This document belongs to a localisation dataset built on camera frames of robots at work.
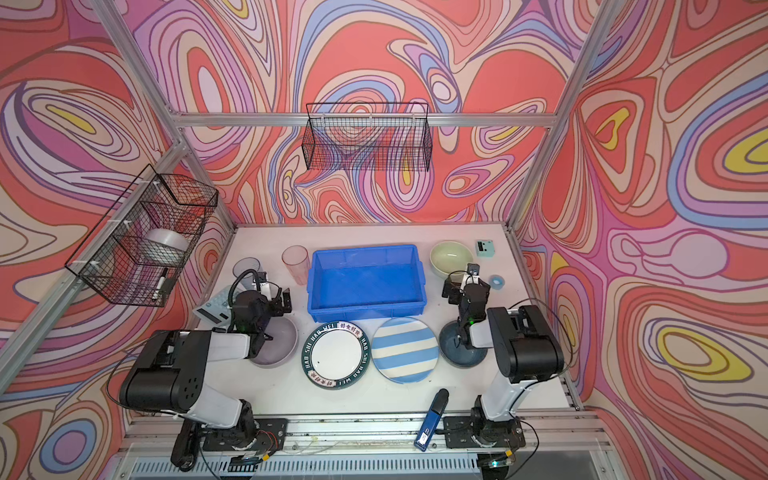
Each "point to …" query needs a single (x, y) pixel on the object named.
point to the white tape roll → (169, 237)
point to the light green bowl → (448, 257)
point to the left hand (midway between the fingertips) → (276, 287)
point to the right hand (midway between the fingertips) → (465, 282)
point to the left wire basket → (139, 249)
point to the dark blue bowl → (454, 351)
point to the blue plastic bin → (365, 283)
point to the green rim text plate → (336, 355)
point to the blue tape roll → (497, 281)
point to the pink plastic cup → (297, 260)
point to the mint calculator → (217, 309)
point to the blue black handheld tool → (432, 421)
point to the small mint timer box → (485, 248)
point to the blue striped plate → (405, 350)
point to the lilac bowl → (280, 348)
